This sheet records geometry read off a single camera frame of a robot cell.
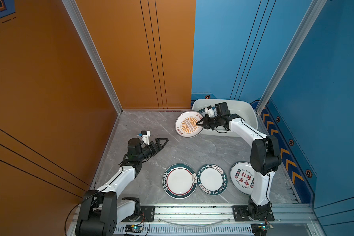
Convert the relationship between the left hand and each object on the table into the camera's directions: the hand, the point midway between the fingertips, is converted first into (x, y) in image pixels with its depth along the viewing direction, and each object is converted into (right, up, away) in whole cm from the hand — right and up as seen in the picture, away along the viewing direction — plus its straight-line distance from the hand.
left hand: (165, 142), depth 82 cm
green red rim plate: (+8, -23, +2) cm, 24 cm away
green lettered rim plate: (+26, -21, 0) cm, 34 cm away
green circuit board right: (+47, -41, -11) cm, 63 cm away
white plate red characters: (+45, -21, +3) cm, 49 cm away
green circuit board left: (-13, -40, -12) cm, 44 cm away
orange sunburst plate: (+11, +10, +11) cm, 19 cm away
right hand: (+18, +11, +9) cm, 23 cm away
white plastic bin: (+57, +22, +32) cm, 69 cm away
